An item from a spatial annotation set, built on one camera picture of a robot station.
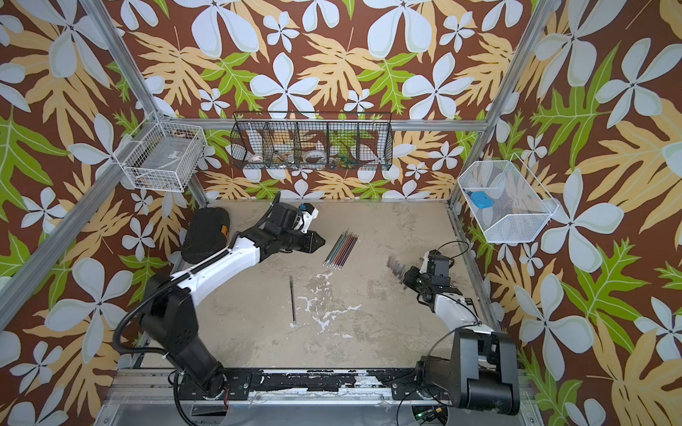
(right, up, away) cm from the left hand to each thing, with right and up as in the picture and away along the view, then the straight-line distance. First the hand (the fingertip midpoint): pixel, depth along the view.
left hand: (325, 237), depth 84 cm
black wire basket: (-5, +35, +12) cm, 38 cm away
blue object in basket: (+51, +12, +1) cm, 53 cm away
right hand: (+28, -12, +7) cm, 31 cm away
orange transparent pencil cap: (+25, -11, +15) cm, 31 cm away
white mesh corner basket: (+59, +11, 0) cm, 60 cm away
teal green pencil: (+6, -2, +23) cm, 24 cm away
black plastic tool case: (-48, +1, +20) cm, 52 cm away
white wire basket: (-54, +27, +2) cm, 60 cm away
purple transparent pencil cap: (+26, -12, +15) cm, 32 cm away
